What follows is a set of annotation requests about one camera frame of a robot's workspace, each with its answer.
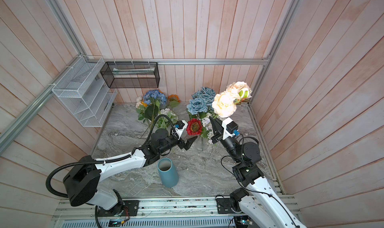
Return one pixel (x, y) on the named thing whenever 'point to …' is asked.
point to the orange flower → (174, 97)
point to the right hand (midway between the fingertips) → (212, 116)
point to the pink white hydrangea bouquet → (206, 122)
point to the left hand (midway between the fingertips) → (191, 133)
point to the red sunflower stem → (194, 127)
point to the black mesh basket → (131, 74)
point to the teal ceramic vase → (168, 174)
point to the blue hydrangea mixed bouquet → (151, 105)
